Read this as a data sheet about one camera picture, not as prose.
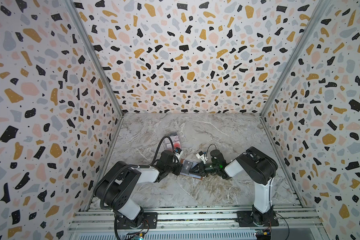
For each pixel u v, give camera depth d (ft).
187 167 3.02
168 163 2.47
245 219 2.44
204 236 2.30
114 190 1.44
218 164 2.56
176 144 3.22
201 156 2.95
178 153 2.72
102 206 1.34
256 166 1.77
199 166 2.80
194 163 3.03
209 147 3.31
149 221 2.40
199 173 2.73
